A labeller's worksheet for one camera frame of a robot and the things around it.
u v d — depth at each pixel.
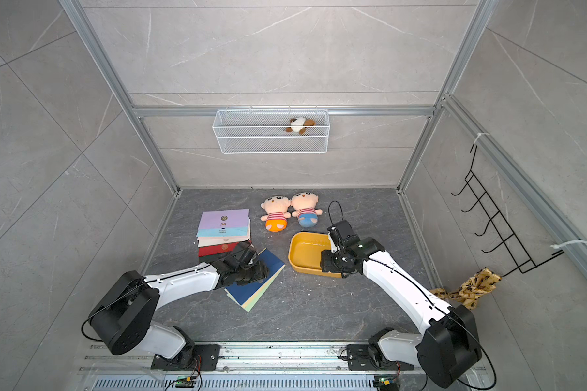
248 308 0.84
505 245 0.63
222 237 1.02
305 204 1.04
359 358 0.73
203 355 0.73
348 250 0.59
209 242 1.01
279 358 0.75
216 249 1.00
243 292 0.86
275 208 1.04
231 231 1.04
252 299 0.86
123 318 0.43
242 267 0.73
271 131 0.99
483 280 0.66
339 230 0.63
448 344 0.39
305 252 0.95
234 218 1.08
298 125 0.87
